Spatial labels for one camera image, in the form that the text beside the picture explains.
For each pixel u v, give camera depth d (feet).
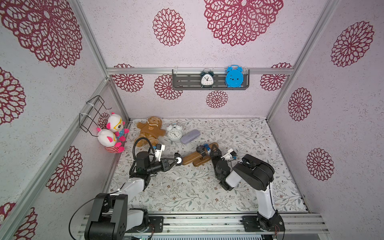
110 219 1.36
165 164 2.40
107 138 2.73
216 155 2.73
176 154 2.78
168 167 2.49
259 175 1.70
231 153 2.75
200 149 2.89
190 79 3.06
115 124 3.06
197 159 2.95
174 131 3.31
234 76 2.96
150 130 3.38
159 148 2.53
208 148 2.93
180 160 2.67
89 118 2.45
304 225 2.44
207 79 2.95
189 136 3.48
